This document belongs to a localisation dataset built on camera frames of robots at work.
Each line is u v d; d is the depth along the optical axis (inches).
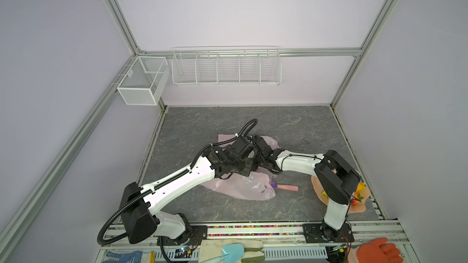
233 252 27.2
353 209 30.2
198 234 29.1
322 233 26.1
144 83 40.1
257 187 27.9
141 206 15.7
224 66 39.3
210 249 27.5
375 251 27.2
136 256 26.9
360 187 31.1
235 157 21.9
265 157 27.9
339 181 19.0
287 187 33.4
